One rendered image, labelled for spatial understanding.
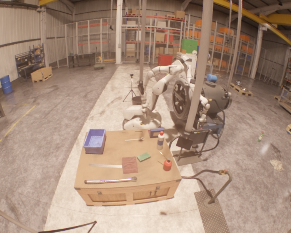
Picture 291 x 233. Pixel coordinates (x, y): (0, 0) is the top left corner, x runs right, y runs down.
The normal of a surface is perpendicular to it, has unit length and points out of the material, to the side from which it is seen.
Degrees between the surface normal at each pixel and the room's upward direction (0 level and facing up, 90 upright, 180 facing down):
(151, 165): 0
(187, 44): 90
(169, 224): 0
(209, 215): 0
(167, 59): 90
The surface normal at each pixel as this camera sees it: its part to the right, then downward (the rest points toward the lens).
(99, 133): 0.09, 0.53
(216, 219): 0.04, -0.85
